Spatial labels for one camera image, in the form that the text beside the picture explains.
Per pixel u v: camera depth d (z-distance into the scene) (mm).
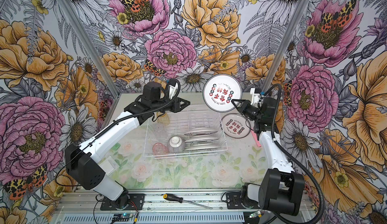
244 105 703
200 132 811
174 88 674
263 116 617
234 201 740
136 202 740
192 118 1042
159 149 813
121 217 711
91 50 946
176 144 870
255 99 713
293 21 831
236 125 1026
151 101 589
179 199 739
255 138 967
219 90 784
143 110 562
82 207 738
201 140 901
